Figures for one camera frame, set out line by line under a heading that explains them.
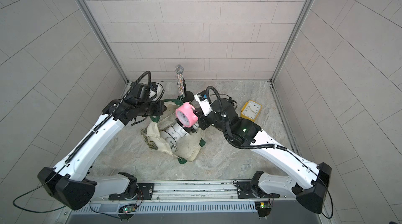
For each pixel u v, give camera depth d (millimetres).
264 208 679
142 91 546
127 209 642
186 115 642
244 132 460
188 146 814
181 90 916
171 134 802
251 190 631
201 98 541
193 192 719
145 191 707
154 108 627
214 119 550
